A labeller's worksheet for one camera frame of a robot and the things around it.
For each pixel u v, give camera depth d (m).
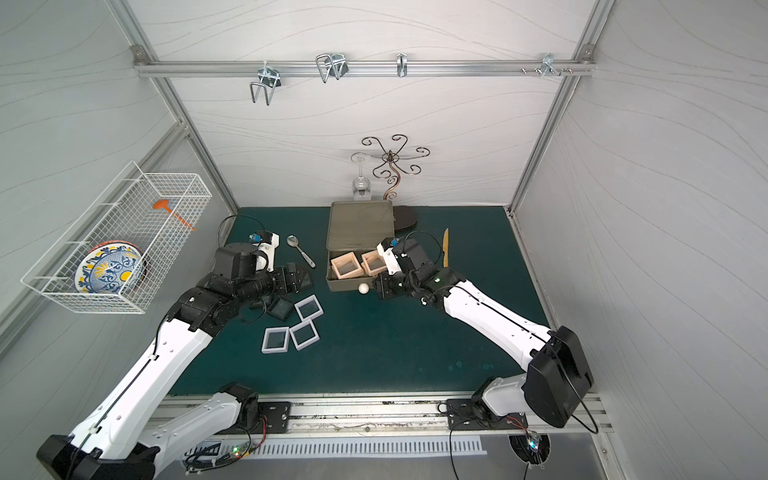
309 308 0.92
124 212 0.70
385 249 0.71
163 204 0.78
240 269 0.54
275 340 0.86
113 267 0.62
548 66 0.77
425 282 0.59
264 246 0.63
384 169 0.88
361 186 0.96
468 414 0.75
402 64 0.72
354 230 0.86
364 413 0.75
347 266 0.84
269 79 0.78
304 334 0.86
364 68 0.79
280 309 0.91
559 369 0.41
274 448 0.70
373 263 0.86
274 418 0.74
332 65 0.76
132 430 0.40
